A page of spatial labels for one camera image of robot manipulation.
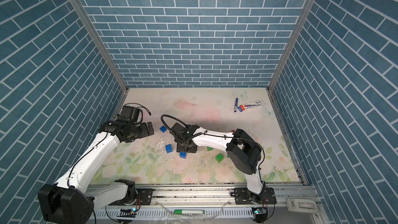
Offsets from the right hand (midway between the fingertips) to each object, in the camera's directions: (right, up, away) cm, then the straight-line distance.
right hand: (182, 151), depth 85 cm
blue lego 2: (+1, -2, -1) cm, 2 cm away
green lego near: (+21, -3, -3) cm, 21 cm away
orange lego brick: (+30, +9, +9) cm, 33 cm away
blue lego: (-8, +1, +1) cm, 8 cm away
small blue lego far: (-14, +11, +11) cm, 20 cm away
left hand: (-16, +12, -5) cm, 21 cm away
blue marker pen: (+34, +23, +23) cm, 47 cm away
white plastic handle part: (+58, -21, -14) cm, 63 cm away
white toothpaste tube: (+48, +25, +26) cm, 60 cm away
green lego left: (+15, 0, +4) cm, 16 cm away
